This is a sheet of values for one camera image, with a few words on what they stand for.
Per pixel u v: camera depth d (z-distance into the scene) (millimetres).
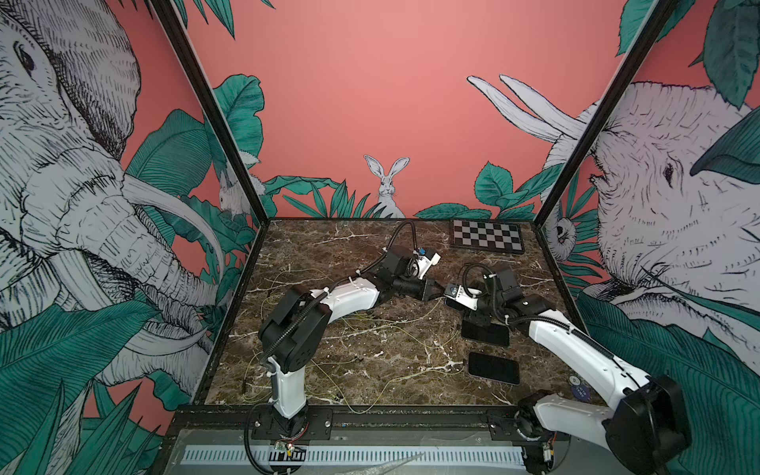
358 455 701
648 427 380
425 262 798
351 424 747
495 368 833
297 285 1011
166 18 700
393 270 711
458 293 726
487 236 1143
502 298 625
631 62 767
